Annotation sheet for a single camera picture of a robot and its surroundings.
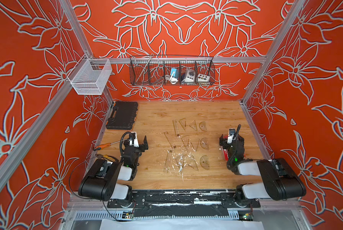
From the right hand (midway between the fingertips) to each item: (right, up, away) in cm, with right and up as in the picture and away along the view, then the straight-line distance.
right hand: (228, 133), depth 89 cm
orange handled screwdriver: (-84, -9, +1) cm, 84 cm away
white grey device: (-24, +37, +1) cm, 45 cm away
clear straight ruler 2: (-38, -5, +8) cm, 39 cm away
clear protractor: (-13, +3, +15) cm, 20 cm away
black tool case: (-73, +11, +16) cm, 76 cm away
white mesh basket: (-91, +38, +4) cm, 99 cm away
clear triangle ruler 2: (-27, +6, +17) cm, 33 cm away
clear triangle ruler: (-20, +4, +15) cm, 26 cm away
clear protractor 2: (-16, -17, -2) cm, 24 cm away
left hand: (-58, -1, -1) cm, 58 cm away
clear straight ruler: (-33, +2, +14) cm, 36 cm away
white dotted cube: (-15, +37, +4) cm, 40 cm away
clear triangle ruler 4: (-23, -18, -3) cm, 29 cm away
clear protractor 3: (-14, -7, +6) cm, 17 cm away
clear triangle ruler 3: (-23, -8, +6) cm, 25 cm away
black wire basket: (-50, +44, +11) cm, 68 cm away
